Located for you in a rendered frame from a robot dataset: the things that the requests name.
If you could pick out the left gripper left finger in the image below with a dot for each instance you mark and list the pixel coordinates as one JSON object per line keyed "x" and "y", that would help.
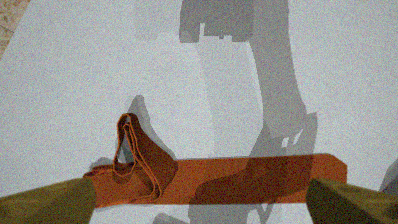
{"x": 68, "y": 202}

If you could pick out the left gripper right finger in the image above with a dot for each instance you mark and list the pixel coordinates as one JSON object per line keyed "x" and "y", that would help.
{"x": 333, "y": 202}

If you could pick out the grey open-top box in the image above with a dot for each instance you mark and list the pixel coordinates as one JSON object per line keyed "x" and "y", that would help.
{"x": 392, "y": 187}

